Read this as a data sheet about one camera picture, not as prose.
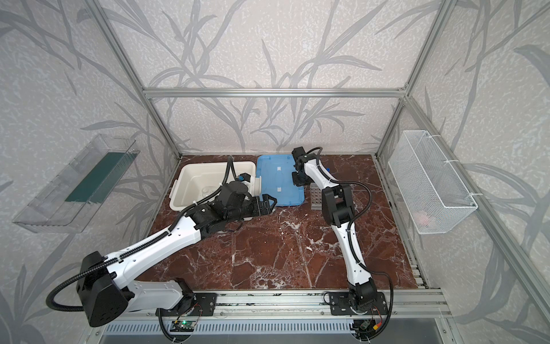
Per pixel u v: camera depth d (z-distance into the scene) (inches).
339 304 28.8
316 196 39.8
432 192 24.4
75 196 25.4
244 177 27.3
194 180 38.8
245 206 25.4
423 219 28.4
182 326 28.1
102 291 14.8
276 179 42.6
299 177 37.2
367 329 29.2
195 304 28.4
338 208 25.8
